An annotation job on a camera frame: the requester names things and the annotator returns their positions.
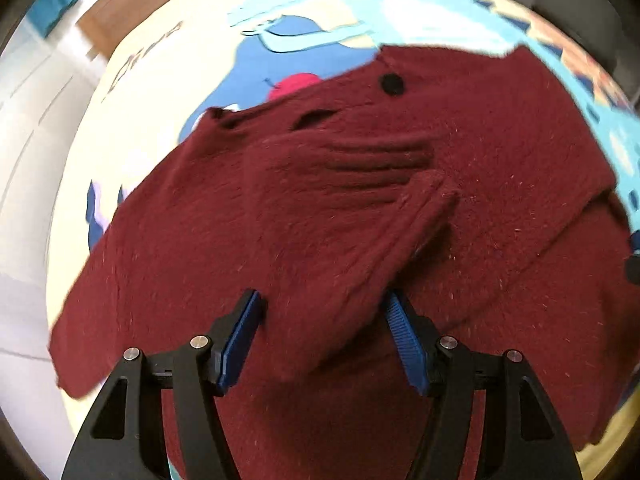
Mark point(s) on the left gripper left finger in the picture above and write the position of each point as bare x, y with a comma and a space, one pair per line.
125, 434

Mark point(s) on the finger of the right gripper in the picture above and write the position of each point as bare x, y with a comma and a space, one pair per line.
632, 269

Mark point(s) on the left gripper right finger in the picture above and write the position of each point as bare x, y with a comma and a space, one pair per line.
521, 435

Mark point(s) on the dark red knit sweater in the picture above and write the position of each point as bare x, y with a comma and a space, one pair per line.
470, 182

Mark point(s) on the green grey chair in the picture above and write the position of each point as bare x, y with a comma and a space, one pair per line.
594, 24

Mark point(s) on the white wardrobe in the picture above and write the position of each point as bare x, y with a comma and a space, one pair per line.
46, 87

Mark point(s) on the yellow dinosaur bed cover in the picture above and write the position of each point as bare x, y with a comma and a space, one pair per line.
195, 55

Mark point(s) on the teal curtain left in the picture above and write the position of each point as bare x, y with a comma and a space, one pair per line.
44, 15

